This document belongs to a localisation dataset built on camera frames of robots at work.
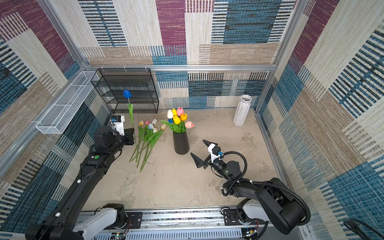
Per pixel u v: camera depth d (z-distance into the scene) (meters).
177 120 0.73
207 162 0.67
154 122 1.11
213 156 0.65
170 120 0.77
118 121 0.65
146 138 1.02
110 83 1.05
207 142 0.76
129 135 0.67
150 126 1.05
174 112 0.76
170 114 0.74
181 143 0.87
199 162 0.68
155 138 1.02
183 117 0.73
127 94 0.71
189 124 0.71
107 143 0.57
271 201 0.44
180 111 0.75
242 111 0.99
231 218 0.73
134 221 0.73
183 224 0.73
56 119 0.71
